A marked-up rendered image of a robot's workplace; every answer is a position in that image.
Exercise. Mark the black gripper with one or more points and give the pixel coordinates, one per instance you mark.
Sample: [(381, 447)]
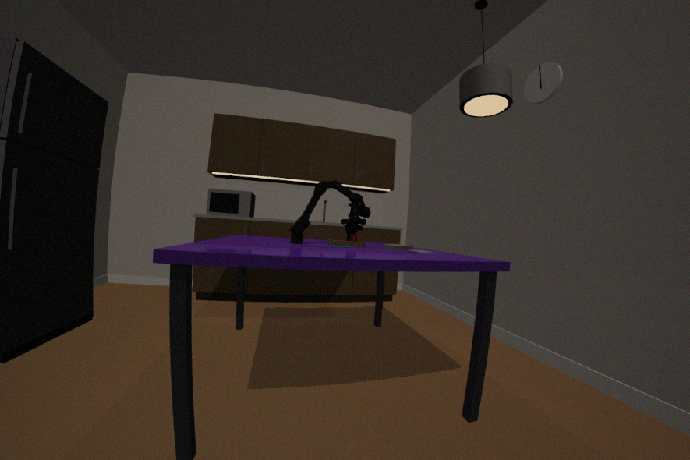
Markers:
[(351, 227)]

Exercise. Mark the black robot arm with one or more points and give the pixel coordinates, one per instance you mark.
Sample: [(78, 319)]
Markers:
[(303, 221)]

